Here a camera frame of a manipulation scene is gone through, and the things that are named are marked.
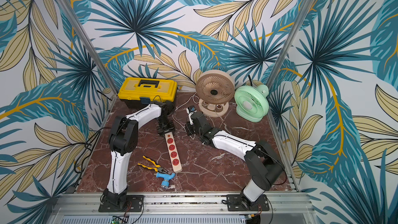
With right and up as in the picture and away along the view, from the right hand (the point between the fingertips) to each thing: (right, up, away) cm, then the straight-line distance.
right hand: (188, 121), depth 87 cm
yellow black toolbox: (-33, +17, +8) cm, 38 cm away
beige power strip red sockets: (-8, -17, +1) cm, 19 cm away
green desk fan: (+34, +10, -5) cm, 36 cm away
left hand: (-11, -9, +8) cm, 16 cm away
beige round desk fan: (+15, +19, +2) cm, 24 cm away
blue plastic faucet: (-10, -28, -7) cm, 31 cm away
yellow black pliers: (-16, -25, -4) cm, 30 cm away
